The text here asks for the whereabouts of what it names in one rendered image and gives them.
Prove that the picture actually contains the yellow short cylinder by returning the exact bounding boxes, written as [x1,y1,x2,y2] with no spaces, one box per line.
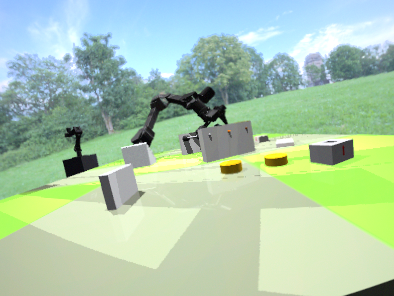
[264,153,288,167]
[220,160,242,174]

